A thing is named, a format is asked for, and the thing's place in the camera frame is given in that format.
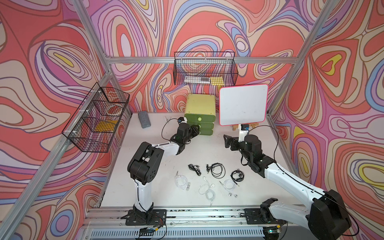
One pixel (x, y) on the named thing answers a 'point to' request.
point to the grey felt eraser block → (144, 119)
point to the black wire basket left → (92, 128)
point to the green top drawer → (200, 117)
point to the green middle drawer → (203, 125)
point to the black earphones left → (195, 168)
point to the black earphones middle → (219, 175)
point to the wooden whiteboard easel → (253, 125)
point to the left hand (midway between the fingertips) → (200, 127)
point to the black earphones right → (238, 175)
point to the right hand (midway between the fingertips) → (232, 138)
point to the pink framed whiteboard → (242, 104)
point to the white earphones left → (181, 181)
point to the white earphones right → (229, 184)
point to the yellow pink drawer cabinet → (200, 111)
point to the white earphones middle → (205, 189)
